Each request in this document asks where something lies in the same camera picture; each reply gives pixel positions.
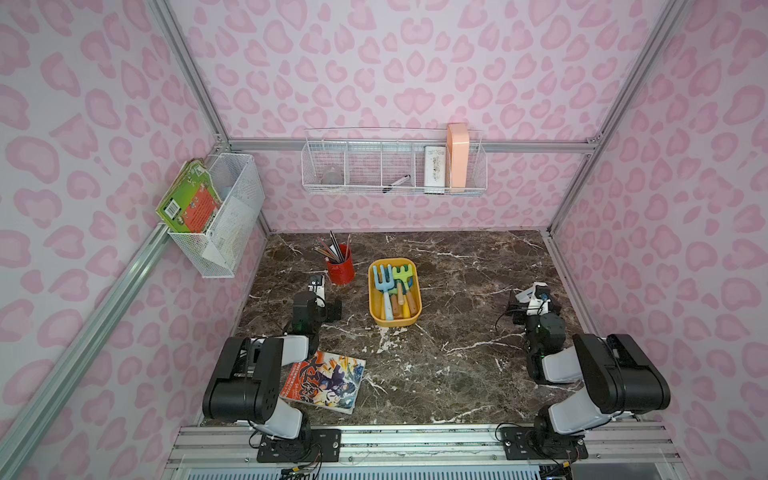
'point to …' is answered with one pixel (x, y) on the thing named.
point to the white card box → (434, 169)
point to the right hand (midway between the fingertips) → (529, 289)
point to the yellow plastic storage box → (376, 298)
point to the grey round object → (333, 178)
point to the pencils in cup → (333, 251)
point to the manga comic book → (327, 380)
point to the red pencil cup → (342, 273)
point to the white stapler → (540, 290)
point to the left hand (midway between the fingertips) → (322, 291)
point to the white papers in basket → (230, 232)
